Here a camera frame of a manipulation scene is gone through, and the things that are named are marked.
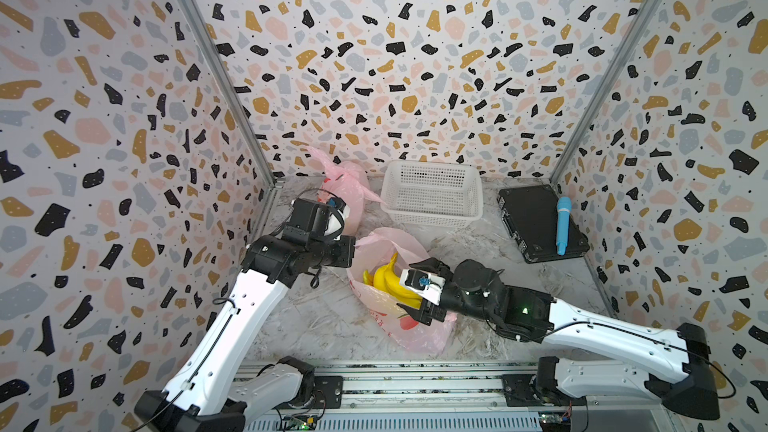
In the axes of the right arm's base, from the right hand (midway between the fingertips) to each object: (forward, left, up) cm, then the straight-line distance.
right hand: (409, 281), depth 66 cm
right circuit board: (-22, -35, -28) cm, 50 cm away
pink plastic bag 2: (-2, +7, -16) cm, 17 cm away
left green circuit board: (-24, +26, -25) cm, 43 cm away
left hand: (+8, +12, +1) cm, 15 cm away
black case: (+39, -43, -23) cm, 62 cm away
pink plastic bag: (+37, +20, -6) cm, 43 cm away
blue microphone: (+38, -52, -18) cm, 67 cm away
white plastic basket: (+50, -8, -25) cm, 56 cm away
